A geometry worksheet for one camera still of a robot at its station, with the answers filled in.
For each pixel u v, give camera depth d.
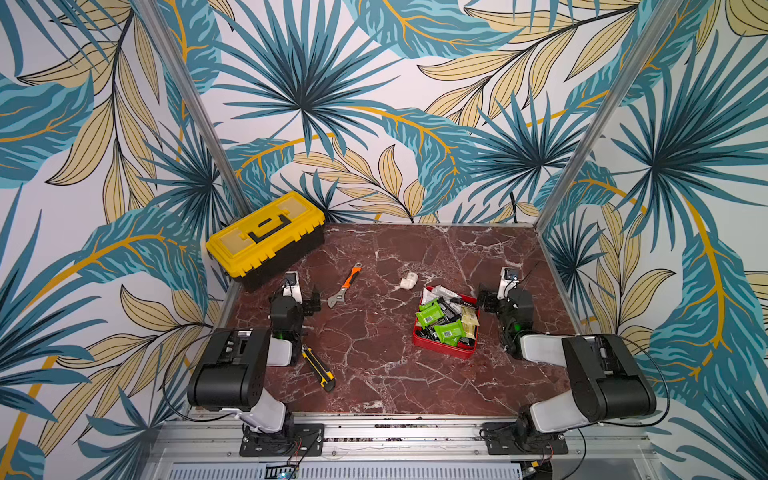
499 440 0.73
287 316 0.69
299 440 0.72
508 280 0.79
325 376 0.82
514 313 0.70
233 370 0.45
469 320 0.88
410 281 1.00
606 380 0.46
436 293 0.95
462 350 0.84
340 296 0.98
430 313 0.90
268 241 0.92
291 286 0.78
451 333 0.85
